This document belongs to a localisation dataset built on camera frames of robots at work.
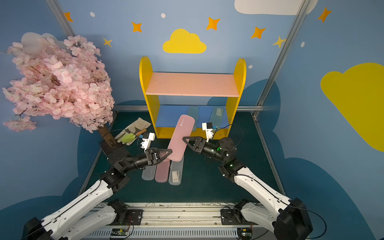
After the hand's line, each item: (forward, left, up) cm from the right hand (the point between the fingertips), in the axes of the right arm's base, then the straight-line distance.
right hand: (186, 139), depth 65 cm
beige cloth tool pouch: (+35, +41, -34) cm, 64 cm away
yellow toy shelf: (+28, +17, -17) cm, 37 cm away
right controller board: (-29, -30, -36) cm, 55 cm away
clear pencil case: (-4, +24, -33) cm, 41 cm away
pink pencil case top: (0, +16, -33) cm, 37 cm away
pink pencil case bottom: (-2, +3, -2) cm, 5 cm away
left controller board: (-33, +31, -34) cm, 57 cm away
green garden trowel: (+21, +44, -32) cm, 58 cm away
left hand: (-6, +6, -1) cm, 8 cm away
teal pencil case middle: (+36, -1, -18) cm, 40 cm away
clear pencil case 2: (-2, +7, -32) cm, 33 cm away
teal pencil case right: (+33, -17, -20) cm, 42 cm away
